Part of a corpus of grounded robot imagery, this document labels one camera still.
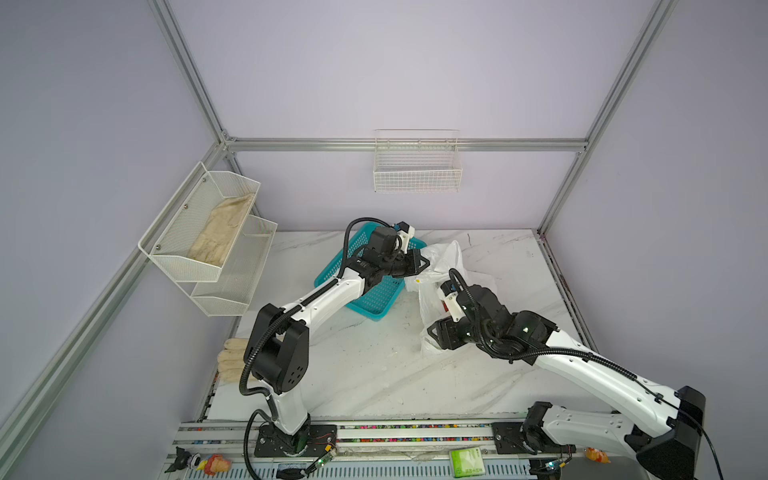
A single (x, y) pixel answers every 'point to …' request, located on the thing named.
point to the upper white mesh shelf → (193, 237)
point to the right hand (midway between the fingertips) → (433, 327)
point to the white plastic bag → (446, 262)
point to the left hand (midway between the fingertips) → (429, 263)
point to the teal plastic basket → (377, 301)
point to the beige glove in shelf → (216, 239)
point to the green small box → (467, 462)
